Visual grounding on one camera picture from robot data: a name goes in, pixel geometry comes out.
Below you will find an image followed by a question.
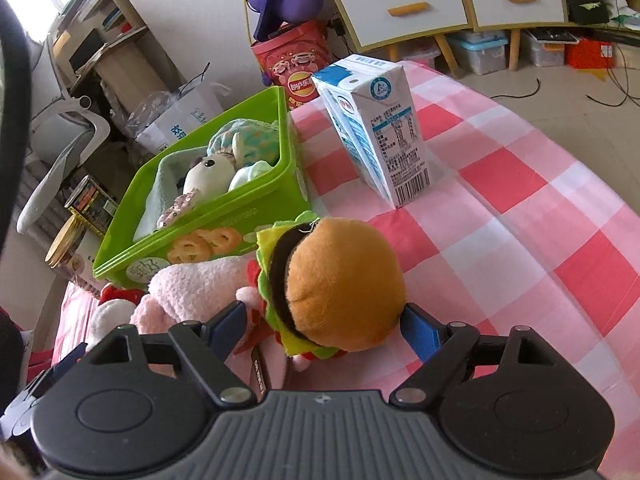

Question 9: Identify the cookie jar with gold lid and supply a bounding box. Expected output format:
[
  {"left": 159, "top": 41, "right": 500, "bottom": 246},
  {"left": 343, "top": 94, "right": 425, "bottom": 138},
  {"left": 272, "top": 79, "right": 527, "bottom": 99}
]
[{"left": 45, "top": 214, "right": 108, "bottom": 281}]

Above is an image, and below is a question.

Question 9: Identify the black drink can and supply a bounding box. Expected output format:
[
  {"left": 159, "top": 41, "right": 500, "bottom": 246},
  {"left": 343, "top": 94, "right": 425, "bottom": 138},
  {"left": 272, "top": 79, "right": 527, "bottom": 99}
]
[{"left": 65, "top": 175, "right": 119, "bottom": 236}]

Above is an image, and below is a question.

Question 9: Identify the clear storage box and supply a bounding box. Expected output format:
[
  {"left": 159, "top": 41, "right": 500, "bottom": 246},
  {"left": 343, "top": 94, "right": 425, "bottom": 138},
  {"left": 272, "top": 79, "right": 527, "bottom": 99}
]
[
  {"left": 400, "top": 42, "right": 441, "bottom": 68},
  {"left": 522, "top": 30, "right": 581, "bottom": 67}
]

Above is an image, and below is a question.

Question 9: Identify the wooden desk with shelves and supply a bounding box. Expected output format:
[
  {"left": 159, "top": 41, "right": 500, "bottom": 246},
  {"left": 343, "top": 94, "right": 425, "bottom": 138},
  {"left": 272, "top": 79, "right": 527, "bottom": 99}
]
[{"left": 47, "top": 0, "right": 151, "bottom": 106}]

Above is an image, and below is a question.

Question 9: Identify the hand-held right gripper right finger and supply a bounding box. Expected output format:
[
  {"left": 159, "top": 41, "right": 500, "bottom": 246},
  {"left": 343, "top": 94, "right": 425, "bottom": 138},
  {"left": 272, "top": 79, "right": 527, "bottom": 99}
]
[{"left": 390, "top": 302, "right": 556, "bottom": 407}]

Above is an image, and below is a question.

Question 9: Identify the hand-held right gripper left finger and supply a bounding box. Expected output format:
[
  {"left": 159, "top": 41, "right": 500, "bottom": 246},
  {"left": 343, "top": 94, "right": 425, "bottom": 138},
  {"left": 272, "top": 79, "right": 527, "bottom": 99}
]
[{"left": 85, "top": 300, "right": 258, "bottom": 407}]

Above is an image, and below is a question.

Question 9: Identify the green plastic box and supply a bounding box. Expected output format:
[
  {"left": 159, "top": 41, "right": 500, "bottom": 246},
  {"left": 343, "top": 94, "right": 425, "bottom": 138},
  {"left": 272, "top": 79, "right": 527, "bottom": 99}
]
[{"left": 92, "top": 85, "right": 313, "bottom": 288}]

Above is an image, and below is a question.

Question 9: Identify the mouse doll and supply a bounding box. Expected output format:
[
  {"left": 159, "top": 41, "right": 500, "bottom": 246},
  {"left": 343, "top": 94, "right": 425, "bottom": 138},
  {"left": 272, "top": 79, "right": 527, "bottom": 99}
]
[{"left": 157, "top": 119, "right": 280, "bottom": 231}]

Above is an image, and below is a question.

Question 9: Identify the wooden shelf cabinet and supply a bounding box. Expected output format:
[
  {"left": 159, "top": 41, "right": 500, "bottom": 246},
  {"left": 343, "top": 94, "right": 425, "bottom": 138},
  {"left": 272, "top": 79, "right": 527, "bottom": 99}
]
[{"left": 315, "top": 0, "right": 473, "bottom": 76}]

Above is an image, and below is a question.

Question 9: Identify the teal towel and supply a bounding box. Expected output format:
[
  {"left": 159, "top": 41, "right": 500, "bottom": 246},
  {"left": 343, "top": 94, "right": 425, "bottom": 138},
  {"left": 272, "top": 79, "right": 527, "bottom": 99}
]
[{"left": 132, "top": 150, "right": 211, "bottom": 238}]

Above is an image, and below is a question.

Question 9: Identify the black floor cable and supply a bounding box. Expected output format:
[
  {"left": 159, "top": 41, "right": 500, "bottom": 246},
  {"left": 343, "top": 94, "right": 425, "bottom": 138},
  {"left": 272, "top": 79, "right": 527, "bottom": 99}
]
[
  {"left": 492, "top": 77, "right": 541, "bottom": 102},
  {"left": 585, "top": 45, "right": 640, "bottom": 108}
]

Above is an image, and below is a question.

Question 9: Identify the grey office chair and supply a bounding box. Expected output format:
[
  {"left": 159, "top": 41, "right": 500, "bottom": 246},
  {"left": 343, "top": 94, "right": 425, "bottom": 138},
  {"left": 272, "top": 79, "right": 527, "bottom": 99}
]
[{"left": 17, "top": 95, "right": 111, "bottom": 233}]

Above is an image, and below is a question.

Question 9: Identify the pink plush toy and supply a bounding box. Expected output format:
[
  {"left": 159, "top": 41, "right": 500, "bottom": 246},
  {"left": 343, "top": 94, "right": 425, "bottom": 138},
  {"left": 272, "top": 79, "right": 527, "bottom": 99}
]
[{"left": 131, "top": 255, "right": 266, "bottom": 341}]

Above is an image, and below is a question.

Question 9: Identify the low white drawer cabinet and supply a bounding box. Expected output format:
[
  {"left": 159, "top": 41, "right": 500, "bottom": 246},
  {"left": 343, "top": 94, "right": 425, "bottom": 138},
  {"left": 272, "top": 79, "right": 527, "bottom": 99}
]
[{"left": 457, "top": 0, "right": 571, "bottom": 71}]

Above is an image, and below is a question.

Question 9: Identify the blue and white milk carton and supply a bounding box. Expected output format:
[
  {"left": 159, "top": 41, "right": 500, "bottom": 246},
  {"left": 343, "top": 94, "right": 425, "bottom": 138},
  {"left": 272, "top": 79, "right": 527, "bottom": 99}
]
[{"left": 312, "top": 54, "right": 431, "bottom": 210}]

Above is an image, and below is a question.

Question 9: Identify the white paper bag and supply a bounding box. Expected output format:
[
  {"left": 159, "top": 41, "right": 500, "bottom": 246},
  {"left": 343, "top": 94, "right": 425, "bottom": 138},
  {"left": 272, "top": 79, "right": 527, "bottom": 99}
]
[{"left": 134, "top": 77, "right": 233, "bottom": 156}]

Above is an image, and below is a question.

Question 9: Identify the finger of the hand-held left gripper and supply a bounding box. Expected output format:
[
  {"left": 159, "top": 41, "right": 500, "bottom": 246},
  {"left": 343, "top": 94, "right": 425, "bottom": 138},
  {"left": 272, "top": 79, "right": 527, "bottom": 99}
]
[{"left": 0, "top": 342, "right": 88, "bottom": 436}]

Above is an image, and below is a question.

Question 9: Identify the red box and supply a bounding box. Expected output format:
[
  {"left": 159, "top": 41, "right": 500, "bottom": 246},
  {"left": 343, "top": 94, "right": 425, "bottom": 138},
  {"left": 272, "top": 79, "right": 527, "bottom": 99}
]
[{"left": 567, "top": 37, "right": 616, "bottom": 70}]

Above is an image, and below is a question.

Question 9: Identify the clear plastic bag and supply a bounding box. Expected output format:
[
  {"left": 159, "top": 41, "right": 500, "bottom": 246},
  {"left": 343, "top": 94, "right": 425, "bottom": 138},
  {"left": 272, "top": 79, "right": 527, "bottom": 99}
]
[{"left": 107, "top": 90, "right": 176, "bottom": 136}]

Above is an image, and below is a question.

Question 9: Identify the red checked tablecloth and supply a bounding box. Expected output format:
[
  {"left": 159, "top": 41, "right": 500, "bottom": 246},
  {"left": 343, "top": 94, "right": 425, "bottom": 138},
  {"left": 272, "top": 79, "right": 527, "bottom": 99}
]
[{"left": 52, "top": 60, "right": 640, "bottom": 461}]

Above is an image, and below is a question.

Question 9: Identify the blue lidded storage box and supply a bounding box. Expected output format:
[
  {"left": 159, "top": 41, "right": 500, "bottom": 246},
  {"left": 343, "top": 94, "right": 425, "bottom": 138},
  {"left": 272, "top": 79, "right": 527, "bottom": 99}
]
[{"left": 447, "top": 30, "right": 508, "bottom": 76}]

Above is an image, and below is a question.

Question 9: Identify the black monitor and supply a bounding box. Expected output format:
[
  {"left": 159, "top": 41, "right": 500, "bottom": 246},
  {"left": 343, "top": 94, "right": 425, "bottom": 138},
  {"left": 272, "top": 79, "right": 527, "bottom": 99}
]
[{"left": 67, "top": 27, "right": 106, "bottom": 73}]

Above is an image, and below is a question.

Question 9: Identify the red snack bucket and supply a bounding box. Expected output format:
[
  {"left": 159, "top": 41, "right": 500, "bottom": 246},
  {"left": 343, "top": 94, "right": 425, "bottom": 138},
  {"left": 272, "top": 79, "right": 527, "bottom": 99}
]
[{"left": 250, "top": 20, "right": 333, "bottom": 111}]

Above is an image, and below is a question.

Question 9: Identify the hamburger plush toy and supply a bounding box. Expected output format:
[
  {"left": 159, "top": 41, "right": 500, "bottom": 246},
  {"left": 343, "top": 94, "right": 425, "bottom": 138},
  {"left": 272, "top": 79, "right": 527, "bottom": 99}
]
[{"left": 237, "top": 212, "right": 408, "bottom": 373}]

